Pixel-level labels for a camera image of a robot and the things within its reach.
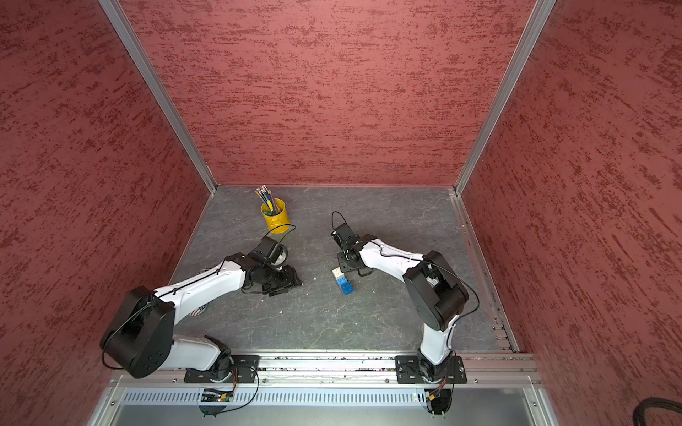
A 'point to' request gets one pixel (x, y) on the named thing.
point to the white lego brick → (337, 272)
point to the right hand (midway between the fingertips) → (351, 266)
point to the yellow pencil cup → (278, 223)
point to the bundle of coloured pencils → (267, 199)
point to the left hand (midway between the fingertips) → (294, 290)
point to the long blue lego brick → (345, 286)
